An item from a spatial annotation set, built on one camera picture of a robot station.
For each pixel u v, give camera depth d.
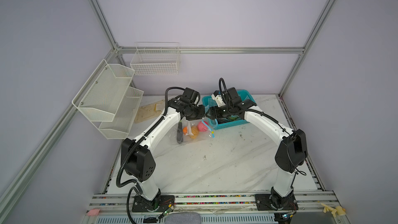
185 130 0.93
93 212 0.70
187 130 0.93
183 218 0.68
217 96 0.78
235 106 0.65
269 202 0.73
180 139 0.90
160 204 0.73
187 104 0.60
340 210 0.70
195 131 0.90
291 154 0.48
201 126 0.83
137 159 0.44
